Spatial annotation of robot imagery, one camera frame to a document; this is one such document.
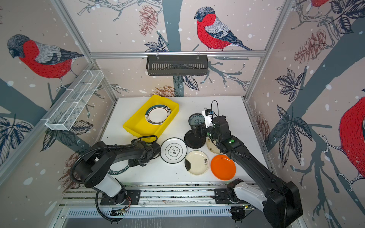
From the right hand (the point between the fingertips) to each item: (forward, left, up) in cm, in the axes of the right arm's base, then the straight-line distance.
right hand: (197, 123), depth 78 cm
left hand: (-14, +37, -21) cm, 44 cm away
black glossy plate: (-1, +2, -20) cm, 20 cm away
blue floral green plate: (+19, -1, -21) cm, 29 cm away
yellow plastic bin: (+10, +42, -19) cm, 47 cm away
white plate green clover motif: (-7, +14, -21) cm, 26 cm away
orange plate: (-17, -16, -20) cm, 31 cm away
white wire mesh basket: (+3, +69, +10) cm, 70 cm away
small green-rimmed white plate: (+21, +30, -19) cm, 41 cm away
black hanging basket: (+50, +15, +6) cm, 53 cm away
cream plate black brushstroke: (-14, -1, -23) cm, 27 cm away
